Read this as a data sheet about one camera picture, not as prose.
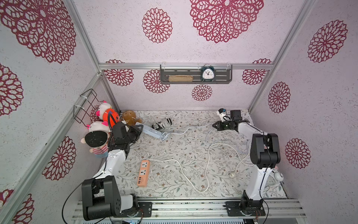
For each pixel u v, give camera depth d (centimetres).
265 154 54
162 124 106
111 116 72
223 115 92
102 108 94
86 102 78
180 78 88
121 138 65
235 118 81
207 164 90
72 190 38
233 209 73
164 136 86
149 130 85
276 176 74
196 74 92
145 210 73
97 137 76
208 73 90
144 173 83
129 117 106
